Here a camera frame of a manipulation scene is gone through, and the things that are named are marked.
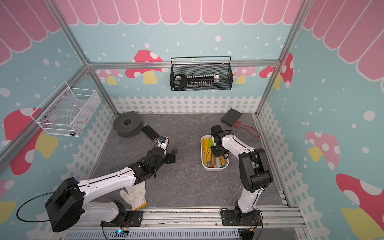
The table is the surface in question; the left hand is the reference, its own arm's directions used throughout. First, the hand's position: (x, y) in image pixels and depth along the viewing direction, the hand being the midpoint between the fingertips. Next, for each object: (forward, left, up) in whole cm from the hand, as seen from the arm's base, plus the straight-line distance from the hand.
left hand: (171, 150), depth 84 cm
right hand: (+5, -29, -9) cm, 31 cm away
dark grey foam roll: (+25, +35, -8) cm, 44 cm away
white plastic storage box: (-6, -24, -10) cm, 26 cm away
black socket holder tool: (+35, -5, +22) cm, 42 cm away
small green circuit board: (-38, +22, -16) cm, 47 cm away
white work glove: (-21, +18, -13) cm, 31 cm away
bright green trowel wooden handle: (+5, -24, +1) cm, 24 cm away
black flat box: (+40, -42, -14) cm, 59 cm away
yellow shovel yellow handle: (+7, -21, -11) cm, 25 cm away
